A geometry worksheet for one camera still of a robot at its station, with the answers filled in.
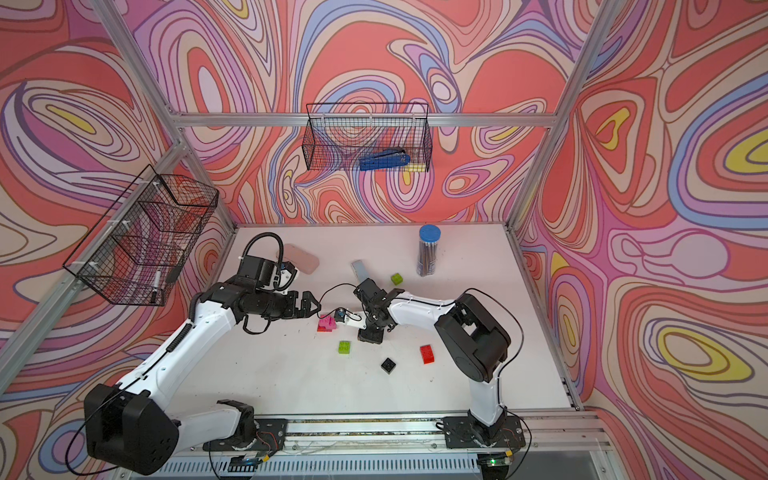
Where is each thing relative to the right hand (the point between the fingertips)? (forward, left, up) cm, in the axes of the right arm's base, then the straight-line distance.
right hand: (369, 336), depth 91 cm
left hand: (+1, +15, +16) cm, 22 cm away
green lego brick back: (+20, -9, +2) cm, 22 cm away
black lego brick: (-10, -6, +2) cm, 11 cm away
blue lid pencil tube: (+23, -20, +20) cm, 36 cm away
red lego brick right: (-7, -17, +1) cm, 18 cm away
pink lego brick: (+2, +13, +5) cm, 14 cm away
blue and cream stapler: (+22, +3, +4) cm, 23 cm away
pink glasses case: (+29, +25, +3) cm, 38 cm away
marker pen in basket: (+3, +51, +27) cm, 57 cm away
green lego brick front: (-4, +7, +2) cm, 9 cm away
